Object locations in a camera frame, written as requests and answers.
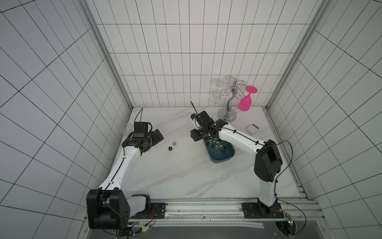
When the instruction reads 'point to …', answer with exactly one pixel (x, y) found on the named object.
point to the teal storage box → (220, 151)
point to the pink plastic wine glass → (245, 103)
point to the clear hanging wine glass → (216, 94)
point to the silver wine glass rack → (228, 114)
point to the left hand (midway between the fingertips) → (156, 141)
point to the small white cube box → (252, 129)
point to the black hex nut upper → (170, 148)
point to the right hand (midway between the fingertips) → (190, 135)
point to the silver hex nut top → (174, 143)
